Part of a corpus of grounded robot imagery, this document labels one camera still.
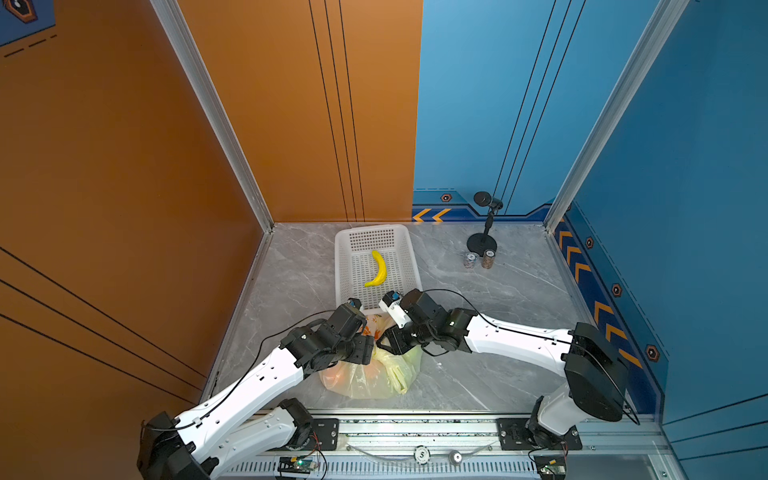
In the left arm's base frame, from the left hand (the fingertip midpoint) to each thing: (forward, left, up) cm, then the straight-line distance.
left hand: (362, 342), depth 78 cm
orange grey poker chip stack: (+33, -41, -5) cm, 53 cm away
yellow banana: (+29, -4, -7) cm, 30 cm away
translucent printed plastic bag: (-7, -7, -3) cm, 11 cm away
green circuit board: (-26, +13, -12) cm, 31 cm away
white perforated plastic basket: (+33, +6, -9) cm, 34 cm away
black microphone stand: (+43, -41, -8) cm, 60 cm away
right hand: (-1, -5, +1) cm, 5 cm away
